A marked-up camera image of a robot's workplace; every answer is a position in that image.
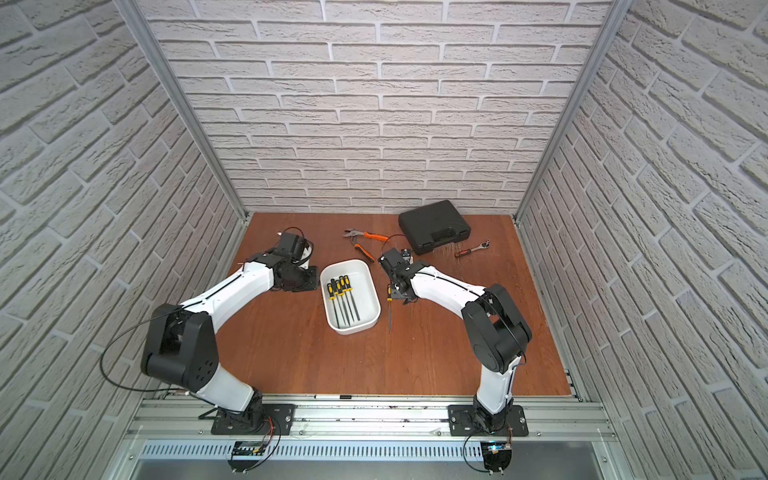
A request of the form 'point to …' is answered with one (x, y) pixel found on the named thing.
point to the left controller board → (245, 448)
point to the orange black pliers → (351, 233)
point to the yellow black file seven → (389, 299)
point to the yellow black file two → (336, 293)
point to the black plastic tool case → (433, 225)
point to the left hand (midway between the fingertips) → (320, 277)
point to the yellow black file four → (350, 289)
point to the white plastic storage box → (365, 293)
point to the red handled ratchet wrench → (484, 245)
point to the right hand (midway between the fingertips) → (410, 287)
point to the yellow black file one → (332, 297)
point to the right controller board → (496, 455)
